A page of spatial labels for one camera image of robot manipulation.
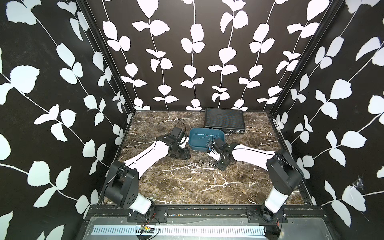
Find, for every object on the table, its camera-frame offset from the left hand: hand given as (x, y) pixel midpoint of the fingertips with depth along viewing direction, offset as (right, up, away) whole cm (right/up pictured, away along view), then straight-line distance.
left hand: (188, 154), depth 85 cm
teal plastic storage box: (+8, +7, +19) cm, 22 cm away
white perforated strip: (-3, -34, -15) cm, 37 cm away
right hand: (+18, -6, +6) cm, 20 cm away
